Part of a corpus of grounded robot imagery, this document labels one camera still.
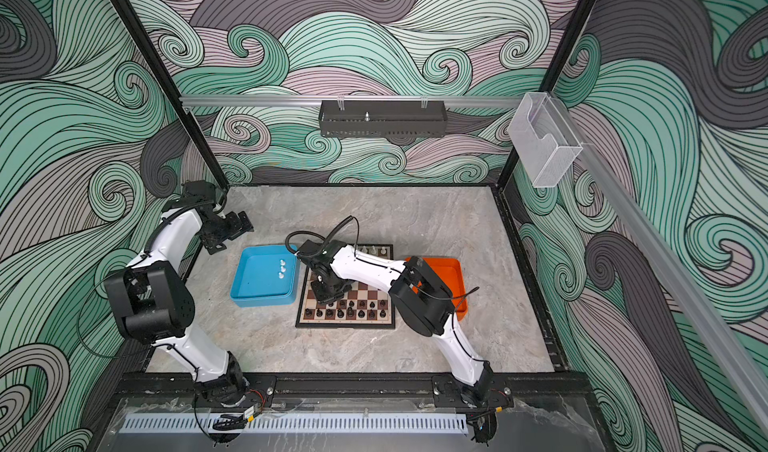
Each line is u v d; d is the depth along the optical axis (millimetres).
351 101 941
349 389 748
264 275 951
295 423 697
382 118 905
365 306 861
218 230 745
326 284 744
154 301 468
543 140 781
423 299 514
